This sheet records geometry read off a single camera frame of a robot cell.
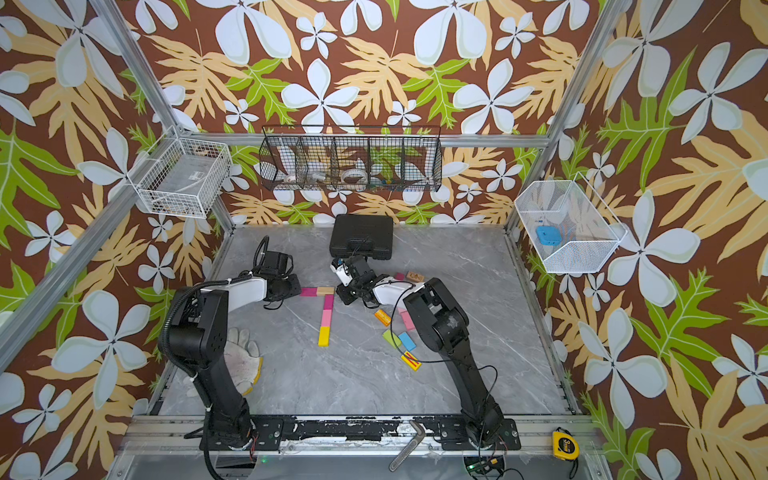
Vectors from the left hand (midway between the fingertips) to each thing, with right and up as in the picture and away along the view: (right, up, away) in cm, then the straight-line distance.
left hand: (295, 283), depth 102 cm
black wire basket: (+20, +42, -5) cm, 47 cm away
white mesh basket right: (+84, +17, -18) cm, 88 cm away
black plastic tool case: (+21, +17, +9) cm, 29 cm away
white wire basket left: (-28, +33, -17) cm, 46 cm away
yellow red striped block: (+39, -21, -17) cm, 47 cm away
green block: (+33, -16, -13) cm, 39 cm away
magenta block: (+5, -3, +1) cm, 6 cm away
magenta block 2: (+12, -6, -4) cm, 14 cm away
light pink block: (+12, -11, -7) cm, 17 cm away
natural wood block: (+11, -2, -1) cm, 11 cm away
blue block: (+38, -17, -13) cm, 43 cm away
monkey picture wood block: (+42, +2, +2) cm, 42 cm away
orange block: (+30, -10, -8) cm, 33 cm away
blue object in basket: (+77, +15, -20) cm, 81 cm away
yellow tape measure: (+74, -36, -32) cm, 88 cm away
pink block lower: (+39, -12, -10) cm, 42 cm away
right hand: (+15, -2, 0) cm, 16 cm away
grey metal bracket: (+36, -39, -30) cm, 61 cm away
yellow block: (+12, -15, -12) cm, 23 cm away
